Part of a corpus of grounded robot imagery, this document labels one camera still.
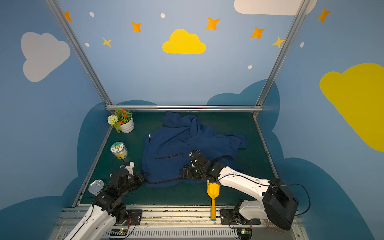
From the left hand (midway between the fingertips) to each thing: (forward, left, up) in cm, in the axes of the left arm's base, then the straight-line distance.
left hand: (149, 172), depth 82 cm
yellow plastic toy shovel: (-8, -36, -6) cm, 37 cm away
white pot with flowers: (+34, +24, +6) cm, 42 cm away
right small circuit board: (-26, -51, -10) cm, 58 cm away
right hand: (0, -20, +3) cm, 20 cm away
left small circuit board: (-27, +12, -10) cm, 31 cm away
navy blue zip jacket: (+17, -6, -4) cm, 19 cm away
